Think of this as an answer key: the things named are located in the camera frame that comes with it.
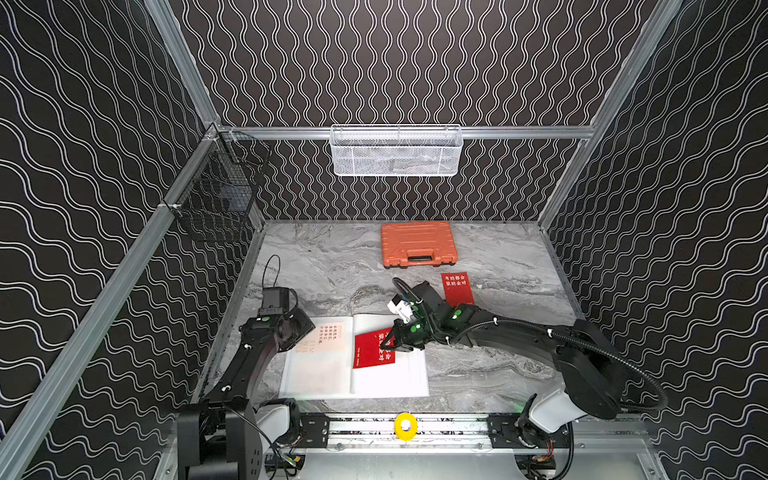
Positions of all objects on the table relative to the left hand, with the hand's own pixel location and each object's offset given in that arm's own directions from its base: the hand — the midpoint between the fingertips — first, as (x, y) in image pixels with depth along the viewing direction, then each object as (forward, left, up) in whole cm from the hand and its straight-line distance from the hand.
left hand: (312, 323), depth 86 cm
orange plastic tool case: (+35, -30, -3) cm, 46 cm away
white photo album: (-9, -4, -7) cm, 12 cm away
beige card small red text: (-1, -3, -7) cm, 8 cm away
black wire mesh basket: (+32, +32, +19) cm, 49 cm away
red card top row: (+20, -44, -7) cm, 49 cm away
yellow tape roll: (-25, -28, -6) cm, 38 cm away
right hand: (-7, -20, +4) cm, 22 cm away
